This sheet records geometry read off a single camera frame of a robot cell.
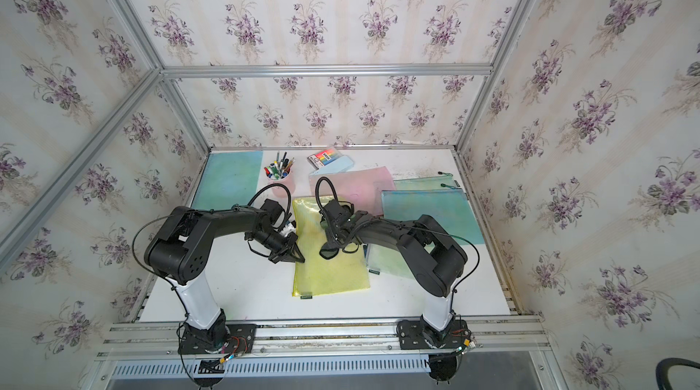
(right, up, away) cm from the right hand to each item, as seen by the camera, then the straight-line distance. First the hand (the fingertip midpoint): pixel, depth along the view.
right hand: (338, 238), depth 92 cm
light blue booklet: (+1, +27, +23) cm, 35 cm away
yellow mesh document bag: (-7, -10, -8) cm, 14 cm away
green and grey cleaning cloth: (-4, -4, -4) cm, 7 cm away
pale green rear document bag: (+37, +18, +16) cm, 44 cm away
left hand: (-11, -6, -5) cm, 13 cm away
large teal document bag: (+42, +10, +10) cm, 45 cm away
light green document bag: (+15, -7, -4) cm, 17 cm away
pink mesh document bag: (+9, +16, +14) cm, 23 cm away
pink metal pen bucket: (-21, +23, +6) cm, 32 cm away
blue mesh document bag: (-46, +20, +17) cm, 53 cm away
